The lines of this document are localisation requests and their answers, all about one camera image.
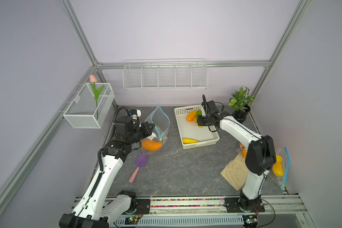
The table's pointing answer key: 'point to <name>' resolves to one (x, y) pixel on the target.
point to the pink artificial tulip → (96, 92)
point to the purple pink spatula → (141, 161)
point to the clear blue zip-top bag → (283, 151)
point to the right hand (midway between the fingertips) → (199, 119)
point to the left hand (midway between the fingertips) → (155, 125)
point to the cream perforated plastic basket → (192, 136)
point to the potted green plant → (241, 102)
